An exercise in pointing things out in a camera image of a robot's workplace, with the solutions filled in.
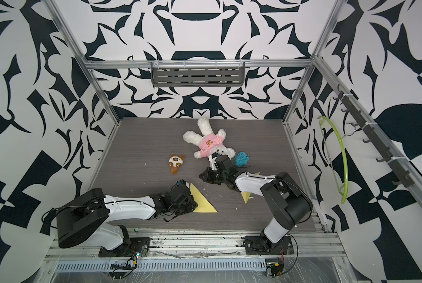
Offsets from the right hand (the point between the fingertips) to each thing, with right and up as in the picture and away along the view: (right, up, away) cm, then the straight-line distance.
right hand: (199, 173), depth 88 cm
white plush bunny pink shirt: (+5, +15, +11) cm, 19 cm away
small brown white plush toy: (-14, +5, +9) cm, 17 cm away
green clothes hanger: (+55, -2, -20) cm, 59 cm away
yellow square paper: (+23, -11, +1) cm, 26 cm away
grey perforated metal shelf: (-2, +52, +9) cm, 53 cm away
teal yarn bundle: (+22, +6, +11) cm, 26 cm away
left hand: (+1, -13, -3) cm, 14 cm away
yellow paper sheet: (+2, -15, -3) cm, 15 cm away
